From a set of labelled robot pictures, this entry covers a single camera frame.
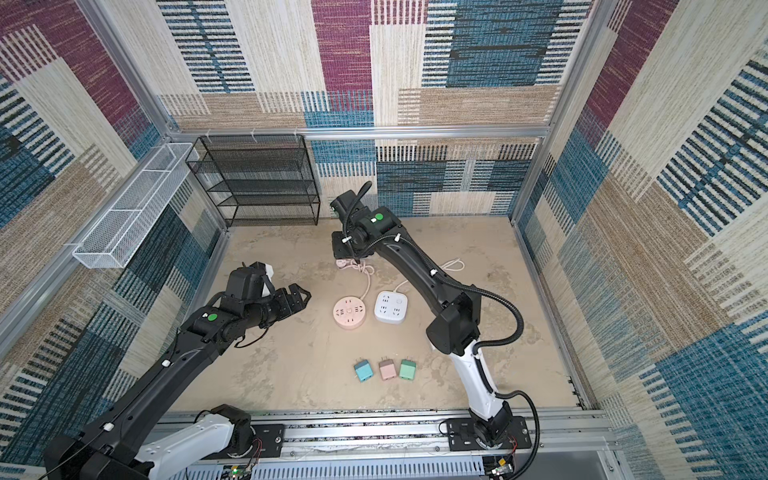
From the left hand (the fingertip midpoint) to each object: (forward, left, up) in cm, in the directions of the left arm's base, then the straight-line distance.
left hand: (300, 296), depth 78 cm
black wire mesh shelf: (+48, +23, 0) cm, 53 cm away
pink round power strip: (+4, -11, -16) cm, 20 cm away
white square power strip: (+5, -23, -16) cm, 29 cm away
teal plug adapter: (-13, -15, -18) cm, 27 cm away
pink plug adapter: (-13, -22, -18) cm, 31 cm away
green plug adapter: (-13, -27, -17) cm, 35 cm away
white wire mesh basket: (+7, +42, +14) cm, 45 cm away
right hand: (+11, -11, +4) cm, 16 cm away
